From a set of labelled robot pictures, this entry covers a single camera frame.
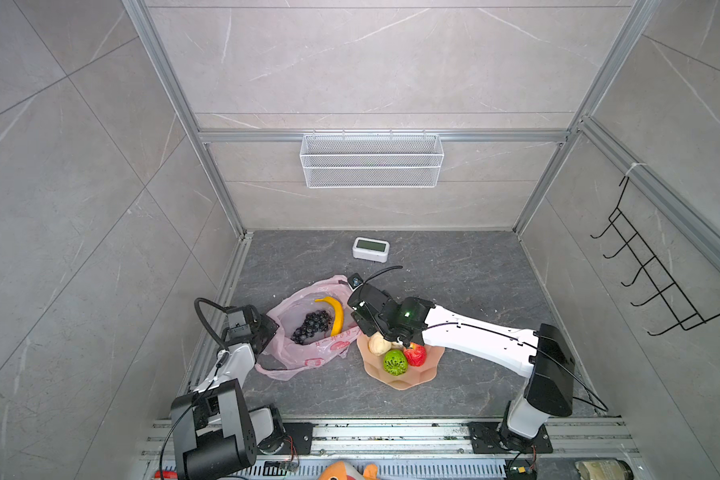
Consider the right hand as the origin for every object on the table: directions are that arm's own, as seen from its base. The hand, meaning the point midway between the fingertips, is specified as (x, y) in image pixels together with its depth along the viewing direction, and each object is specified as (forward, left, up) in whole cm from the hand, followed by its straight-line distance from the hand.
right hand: (367, 304), depth 80 cm
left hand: (+3, +30, -11) cm, 32 cm away
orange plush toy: (-36, +6, -9) cm, 38 cm away
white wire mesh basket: (+49, -2, +13) cm, 50 cm away
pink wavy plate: (-15, -12, -14) cm, 24 cm away
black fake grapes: (+1, +16, -11) cm, 20 cm away
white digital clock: (+30, -2, -12) cm, 33 cm away
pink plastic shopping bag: (+9, +24, -15) cm, 30 cm away
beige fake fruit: (-7, -3, -10) cm, 13 cm away
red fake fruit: (-10, -13, -10) cm, 20 cm away
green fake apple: (-12, -7, -10) cm, 17 cm away
